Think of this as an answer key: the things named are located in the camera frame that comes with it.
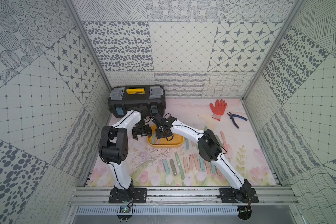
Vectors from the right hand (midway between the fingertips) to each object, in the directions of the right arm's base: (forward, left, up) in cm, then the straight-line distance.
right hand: (163, 135), depth 97 cm
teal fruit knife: (-4, +7, 0) cm, 8 cm away
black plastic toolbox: (+19, +29, +19) cm, 39 cm away
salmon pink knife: (-3, -43, -2) cm, 43 cm away
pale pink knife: (-18, -19, -1) cm, 26 cm away
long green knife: (-23, -12, -2) cm, 26 cm away
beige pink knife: (-19, -15, -2) cm, 24 cm away
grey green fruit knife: (-3, -39, -2) cm, 39 cm away
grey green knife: (-24, -8, -1) cm, 25 cm away
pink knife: (-18, -22, -1) cm, 29 cm away
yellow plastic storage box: (-10, -10, +12) cm, 18 cm away
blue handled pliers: (+19, -53, 0) cm, 56 cm away
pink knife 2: (-21, -29, -1) cm, 36 cm away
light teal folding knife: (-21, -3, 0) cm, 21 cm away
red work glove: (+26, -45, -1) cm, 52 cm away
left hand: (-4, +9, +5) cm, 11 cm away
